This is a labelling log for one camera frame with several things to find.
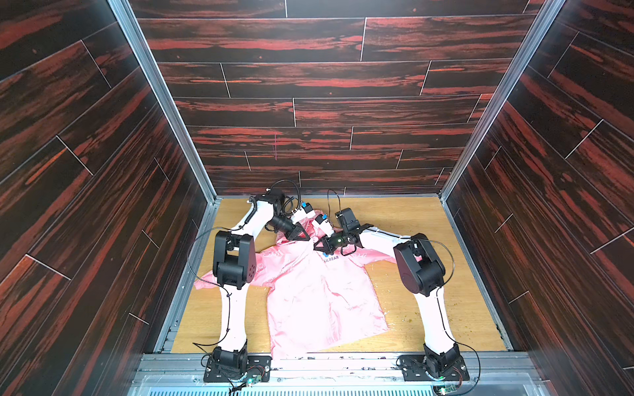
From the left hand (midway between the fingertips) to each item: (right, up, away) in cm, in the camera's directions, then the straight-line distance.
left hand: (308, 237), depth 94 cm
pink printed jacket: (+4, -21, -7) cm, 22 cm away
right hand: (+3, -3, +5) cm, 7 cm away
